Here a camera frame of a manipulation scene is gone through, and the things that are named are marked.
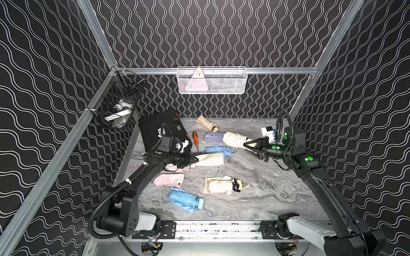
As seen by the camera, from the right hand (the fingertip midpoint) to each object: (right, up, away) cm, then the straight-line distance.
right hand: (243, 144), depth 68 cm
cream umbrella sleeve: (-13, -8, +12) cm, 19 cm away
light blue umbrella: (-24, -29, +11) cm, 40 cm away
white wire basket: (-11, +50, +65) cm, 83 cm away
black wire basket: (-68, +34, +29) cm, 82 cm away
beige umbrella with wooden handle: (-6, -22, +17) cm, 29 cm away
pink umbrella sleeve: (-36, -20, +18) cm, 45 cm away
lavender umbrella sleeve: (-11, +3, +35) cm, 37 cm away
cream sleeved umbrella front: (-2, +2, +3) cm, 4 cm away
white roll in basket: (-57, +16, +8) cm, 59 cm away
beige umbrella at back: (-15, +11, +44) cm, 48 cm away
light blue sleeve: (-4, -6, +30) cm, 30 cm away
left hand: (-19, -7, +12) cm, 24 cm away
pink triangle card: (-21, +34, +22) cm, 46 cm away
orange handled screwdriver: (-23, +2, +40) cm, 46 cm away
